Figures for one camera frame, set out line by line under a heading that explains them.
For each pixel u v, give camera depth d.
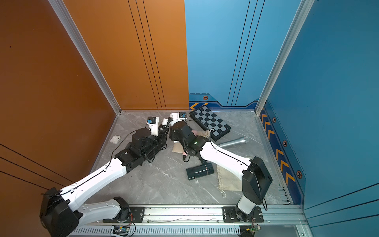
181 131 0.57
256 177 0.41
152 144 0.64
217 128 1.05
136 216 0.74
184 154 0.91
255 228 0.69
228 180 0.83
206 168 0.83
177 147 0.99
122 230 0.72
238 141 0.98
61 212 0.38
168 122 0.74
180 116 0.68
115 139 1.02
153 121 0.64
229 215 0.72
